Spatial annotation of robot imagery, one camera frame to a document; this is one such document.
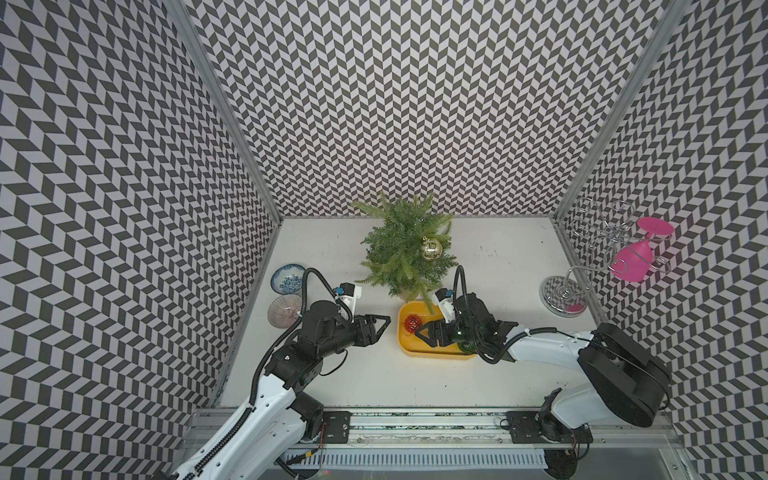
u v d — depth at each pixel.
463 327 0.73
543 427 0.65
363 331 0.64
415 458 0.69
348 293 0.68
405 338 0.87
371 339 0.64
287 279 0.99
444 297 0.77
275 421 0.59
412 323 0.85
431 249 0.70
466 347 0.75
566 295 0.94
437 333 0.74
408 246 0.71
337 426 0.72
